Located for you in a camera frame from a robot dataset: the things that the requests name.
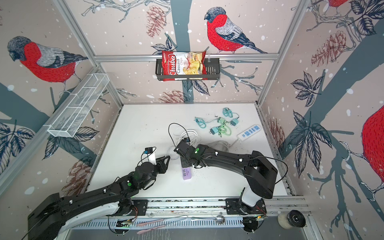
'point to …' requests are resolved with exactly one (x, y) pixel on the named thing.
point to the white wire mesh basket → (78, 104)
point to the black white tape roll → (292, 219)
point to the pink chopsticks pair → (157, 221)
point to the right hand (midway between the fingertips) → (183, 164)
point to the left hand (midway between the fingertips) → (168, 158)
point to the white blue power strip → (253, 130)
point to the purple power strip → (186, 173)
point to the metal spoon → (219, 219)
